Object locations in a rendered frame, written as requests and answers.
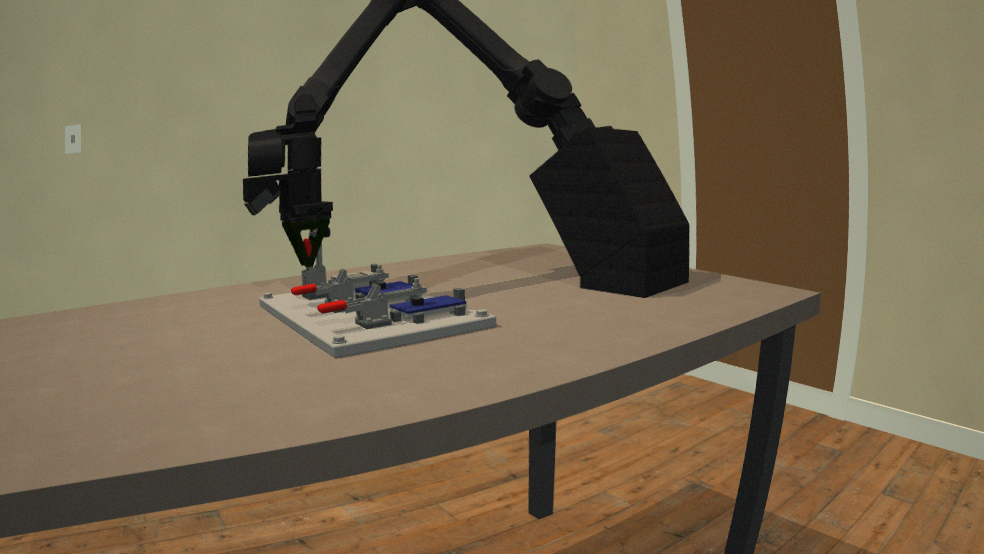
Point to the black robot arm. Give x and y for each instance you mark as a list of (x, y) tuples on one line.
[(549, 90)]

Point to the cream rectangular block with slot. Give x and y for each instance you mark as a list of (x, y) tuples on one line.
[(357, 285)]

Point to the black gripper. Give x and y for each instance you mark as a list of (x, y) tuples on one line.
[(303, 219)]

